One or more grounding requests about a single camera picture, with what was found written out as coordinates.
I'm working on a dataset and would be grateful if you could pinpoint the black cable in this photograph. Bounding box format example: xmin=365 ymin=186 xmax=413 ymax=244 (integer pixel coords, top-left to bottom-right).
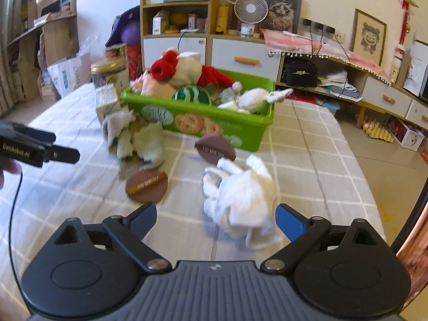
xmin=7 ymin=170 xmax=23 ymax=286

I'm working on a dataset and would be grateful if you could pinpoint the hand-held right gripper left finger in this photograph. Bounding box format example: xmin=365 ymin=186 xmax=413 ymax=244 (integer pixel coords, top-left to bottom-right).
xmin=53 ymin=202 xmax=173 ymax=273

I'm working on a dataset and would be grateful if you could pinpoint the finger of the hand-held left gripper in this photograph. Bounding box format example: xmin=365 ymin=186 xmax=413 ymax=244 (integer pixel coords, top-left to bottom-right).
xmin=43 ymin=142 xmax=81 ymax=165

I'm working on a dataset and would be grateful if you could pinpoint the pink plush toy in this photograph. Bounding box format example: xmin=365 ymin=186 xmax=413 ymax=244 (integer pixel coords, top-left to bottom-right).
xmin=132 ymin=72 xmax=178 ymax=99

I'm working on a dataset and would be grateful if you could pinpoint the plush doll with blue bonnet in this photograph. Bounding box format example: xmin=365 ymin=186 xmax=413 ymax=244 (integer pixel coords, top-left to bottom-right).
xmin=214 ymin=87 xmax=242 ymax=106

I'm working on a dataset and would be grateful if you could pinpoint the white cardboard box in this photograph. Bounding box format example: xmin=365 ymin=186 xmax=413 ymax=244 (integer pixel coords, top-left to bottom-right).
xmin=47 ymin=53 xmax=92 ymax=99

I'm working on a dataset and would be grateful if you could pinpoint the cream plush toy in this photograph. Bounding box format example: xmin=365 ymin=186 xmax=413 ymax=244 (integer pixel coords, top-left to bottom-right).
xmin=217 ymin=87 xmax=295 ymax=114

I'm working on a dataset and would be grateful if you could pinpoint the framed cartoon picture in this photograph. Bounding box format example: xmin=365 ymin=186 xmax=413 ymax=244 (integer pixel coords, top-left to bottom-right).
xmin=350 ymin=8 xmax=388 ymax=67

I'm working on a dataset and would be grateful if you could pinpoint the grey checked tablecloth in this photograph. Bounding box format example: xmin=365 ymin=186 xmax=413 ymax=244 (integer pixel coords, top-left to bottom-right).
xmin=0 ymin=82 xmax=387 ymax=308

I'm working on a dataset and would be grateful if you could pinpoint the row of yellow bottles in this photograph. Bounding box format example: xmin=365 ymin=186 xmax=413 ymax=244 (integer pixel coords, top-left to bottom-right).
xmin=363 ymin=120 xmax=395 ymax=144

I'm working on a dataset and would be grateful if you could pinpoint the person's left hand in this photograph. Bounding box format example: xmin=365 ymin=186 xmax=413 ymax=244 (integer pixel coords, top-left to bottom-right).
xmin=0 ymin=160 xmax=22 ymax=189

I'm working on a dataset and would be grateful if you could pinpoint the wooden side shelf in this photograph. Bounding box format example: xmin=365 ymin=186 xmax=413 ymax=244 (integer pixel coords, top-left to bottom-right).
xmin=7 ymin=0 xmax=79 ymax=101

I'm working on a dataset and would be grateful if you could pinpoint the white desk fan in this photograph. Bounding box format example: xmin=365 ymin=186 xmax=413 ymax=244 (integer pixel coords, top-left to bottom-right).
xmin=234 ymin=0 xmax=269 ymax=37

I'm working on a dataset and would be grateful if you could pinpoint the pink cloth with tassels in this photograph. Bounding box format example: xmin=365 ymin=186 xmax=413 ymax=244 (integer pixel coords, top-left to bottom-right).
xmin=261 ymin=28 xmax=392 ymax=85

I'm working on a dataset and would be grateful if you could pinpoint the white bottle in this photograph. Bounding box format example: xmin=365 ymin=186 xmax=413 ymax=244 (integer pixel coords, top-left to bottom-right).
xmin=391 ymin=45 xmax=407 ymax=84

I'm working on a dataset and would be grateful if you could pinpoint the milk carton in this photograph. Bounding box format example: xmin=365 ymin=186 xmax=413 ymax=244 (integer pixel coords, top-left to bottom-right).
xmin=94 ymin=83 xmax=121 ymax=121

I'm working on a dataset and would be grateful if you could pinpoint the wooden shelf cabinet with drawers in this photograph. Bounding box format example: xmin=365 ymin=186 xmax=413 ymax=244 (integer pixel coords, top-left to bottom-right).
xmin=140 ymin=0 xmax=283 ymax=82

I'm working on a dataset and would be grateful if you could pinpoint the red and white plush toy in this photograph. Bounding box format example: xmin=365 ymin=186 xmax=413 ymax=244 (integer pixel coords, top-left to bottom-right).
xmin=150 ymin=48 xmax=243 ymax=91

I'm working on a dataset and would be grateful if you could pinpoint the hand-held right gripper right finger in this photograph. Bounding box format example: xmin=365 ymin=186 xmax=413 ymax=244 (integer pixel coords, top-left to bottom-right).
xmin=261 ymin=203 xmax=385 ymax=273

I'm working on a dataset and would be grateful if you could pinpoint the white appliance box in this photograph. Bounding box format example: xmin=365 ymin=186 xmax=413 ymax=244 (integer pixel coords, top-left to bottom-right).
xmin=403 ymin=40 xmax=428 ymax=96

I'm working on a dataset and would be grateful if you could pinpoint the glass jar with gold lid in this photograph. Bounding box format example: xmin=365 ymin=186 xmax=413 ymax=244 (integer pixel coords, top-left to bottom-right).
xmin=90 ymin=61 xmax=129 ymax=89

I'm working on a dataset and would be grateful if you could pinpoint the brown round coaster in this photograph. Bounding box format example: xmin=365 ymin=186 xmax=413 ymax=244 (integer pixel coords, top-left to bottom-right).
xmin=194 ymin=134 xmax=236 ymax=165
xmin=125 ymin=169 xmax=169 ymax=204

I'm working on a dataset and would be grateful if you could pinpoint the watermelon plush toy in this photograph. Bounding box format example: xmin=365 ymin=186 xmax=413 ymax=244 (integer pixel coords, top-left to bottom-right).
xmin=172 ymin=86 xmax=213 ymax=105

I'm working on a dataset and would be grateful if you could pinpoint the tin can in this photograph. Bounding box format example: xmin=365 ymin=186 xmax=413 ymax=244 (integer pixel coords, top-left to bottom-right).
xmin=105 ymin=43 xmax=128 ymax=62

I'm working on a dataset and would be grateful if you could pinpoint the low wooden cabinet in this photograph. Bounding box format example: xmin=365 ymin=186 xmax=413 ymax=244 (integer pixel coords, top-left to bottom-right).
xmin=274 ymin=52 xmax=428 ymax=131

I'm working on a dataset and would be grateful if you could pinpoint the red bag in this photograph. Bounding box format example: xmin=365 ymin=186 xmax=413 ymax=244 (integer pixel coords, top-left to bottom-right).
xmin=127 ymin=45 xmax=143 ymax=81

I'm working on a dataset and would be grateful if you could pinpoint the framed cat picture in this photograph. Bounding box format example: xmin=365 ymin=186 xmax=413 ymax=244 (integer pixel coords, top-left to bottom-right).
xmin=260 ymin=0 xmax=303 ymax=34

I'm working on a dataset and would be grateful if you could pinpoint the green plastic bin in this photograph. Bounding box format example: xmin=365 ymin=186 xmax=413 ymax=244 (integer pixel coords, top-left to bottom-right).
xmin=120 ymin=68 xmax=275 ymax=152

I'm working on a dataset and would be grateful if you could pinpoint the black case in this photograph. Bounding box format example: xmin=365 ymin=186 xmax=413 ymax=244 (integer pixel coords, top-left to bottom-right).
xmin=282 ymin=58 xmax=318 ymax=87

